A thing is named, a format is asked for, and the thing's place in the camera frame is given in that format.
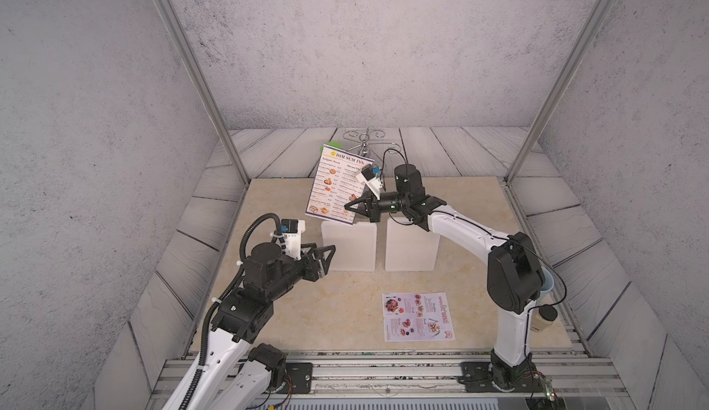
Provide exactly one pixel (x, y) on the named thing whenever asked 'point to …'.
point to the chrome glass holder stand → (364, 149)
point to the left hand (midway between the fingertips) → (330, 248)
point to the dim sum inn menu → (336, 185)
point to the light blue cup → (548, 283)
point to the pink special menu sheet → (410, 317)
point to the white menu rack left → (355, 246)
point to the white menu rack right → (408, 247)
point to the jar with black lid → (546, 317)
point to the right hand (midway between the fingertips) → (347, 208)
